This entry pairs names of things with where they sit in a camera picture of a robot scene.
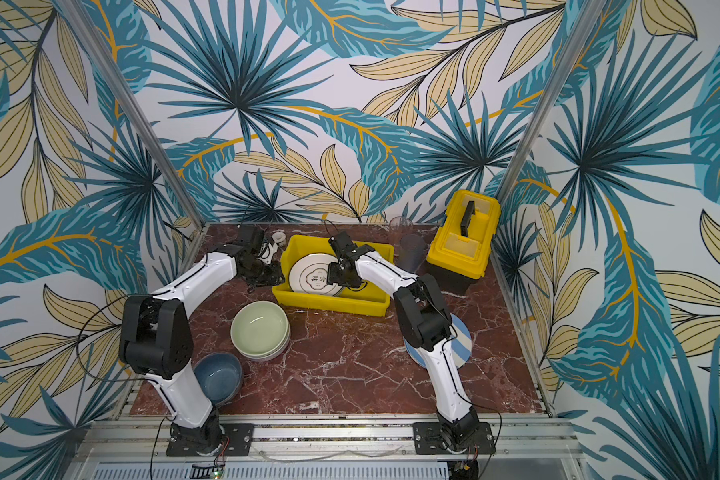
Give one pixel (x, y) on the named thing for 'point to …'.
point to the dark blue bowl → (221, 375)
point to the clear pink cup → (400, 226)
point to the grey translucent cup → (412, 252)
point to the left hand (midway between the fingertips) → (280, 278)
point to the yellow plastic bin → (365, 299)
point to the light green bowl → (260, 330)
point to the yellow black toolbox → (461, 251)
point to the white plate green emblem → (308, 274)
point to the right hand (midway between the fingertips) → (334, 281)
